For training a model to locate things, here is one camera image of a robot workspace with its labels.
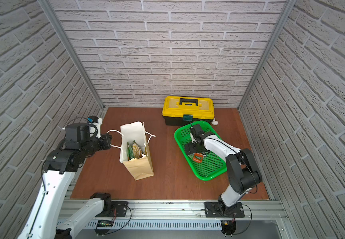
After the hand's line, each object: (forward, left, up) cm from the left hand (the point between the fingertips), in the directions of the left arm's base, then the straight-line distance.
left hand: (109, 133), depth 69 cm
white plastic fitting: (+26, -61, -24) cm, 70 cm away
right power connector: (-36, -57, -27) cm, 73 cm away
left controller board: (-34, +4, -32) cm, 47 cm away
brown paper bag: (-12, -14, -12) cm, 22 cm away
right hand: (+5, -45, -24) cm, 52 cm away
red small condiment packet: (0, -46, -25) cm, 53 cm away
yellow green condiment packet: (+1, -9, -20) cm, 22 cm away
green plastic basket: (-5, -55, -28) cm, 62 cm away
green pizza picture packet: (-1, -7, -17) cm, 18 cm away
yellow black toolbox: (+27, -34, -12) cm, 45 cm away
